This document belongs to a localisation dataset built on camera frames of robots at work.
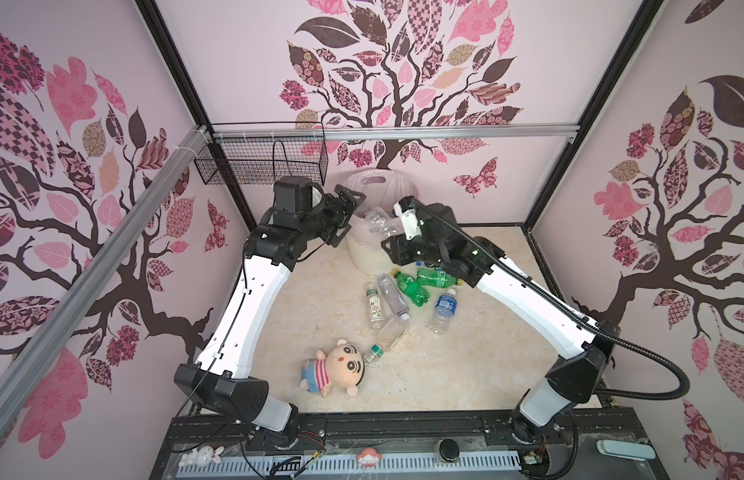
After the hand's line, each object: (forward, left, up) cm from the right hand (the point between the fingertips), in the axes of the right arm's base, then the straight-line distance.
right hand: (392, 235), depth 72 cm
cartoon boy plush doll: (-24, +13, -25) cm, 37 cm away
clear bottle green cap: (-19, +6, -30) cm, 36 cm away
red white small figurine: (-43, +6, -27) cm, 51 cm away
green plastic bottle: (+3, -9, -31) cm, 33 cm away
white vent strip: (-44, +13, -33) cm, 57 cm away
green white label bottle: (-5, +4, -28) cm, 29 cm away
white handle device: (-42, -54, -30) cm, 75 cm away
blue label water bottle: (-5, -17, -29) cm, 34 cm away
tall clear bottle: (+1, -1, -31) cm, 31 cm away
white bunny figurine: (-42, +46, -30) cm, 69 cm away
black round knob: (-42, -11, -23) cm, 49 cm away
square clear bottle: (-11, 0, -32) cm, 34 cm away
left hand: (+1, +7, +7) cm, 10 cm away
